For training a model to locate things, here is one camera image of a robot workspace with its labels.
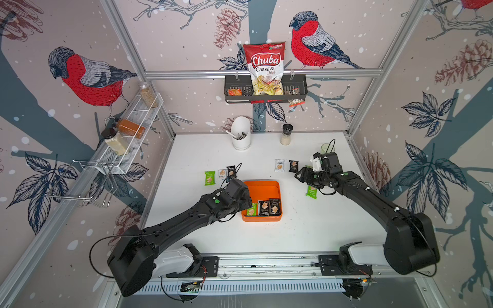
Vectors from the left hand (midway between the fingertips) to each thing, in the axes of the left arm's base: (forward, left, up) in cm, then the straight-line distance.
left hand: (251, 198), depth 81 cm
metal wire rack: (-3, +55, +18) cm, 58 cm away
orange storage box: (+7, -6, -6) cm, 11 cm away
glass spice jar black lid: (+42, -20, -7) cm, 47 cm away
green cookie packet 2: (+16, +22, -10) cm, 30 cm away
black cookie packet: (+23, -23, -10) cm, 34 cm away
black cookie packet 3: (-1, -6, -7) cm, 9 cm away
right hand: (+11, -22, +1) cm, 25 cm away
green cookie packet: (+7, -30, -9) cm, 32 cm away
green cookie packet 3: (-2, 0, -9) cm, 9 cm away
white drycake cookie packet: (+24, -15, -9) cm, 30 cm away
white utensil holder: (+44, +6, +3) cm, 44 cm away
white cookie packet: (+18, +16, -9) cm, 26 cm away
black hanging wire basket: (+48, +6, +23) cm, 54 cm away
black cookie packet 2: (+20, +11, -9) cm, 24 cm away
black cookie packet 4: (-2, -11, -7) cm, 13 cm away
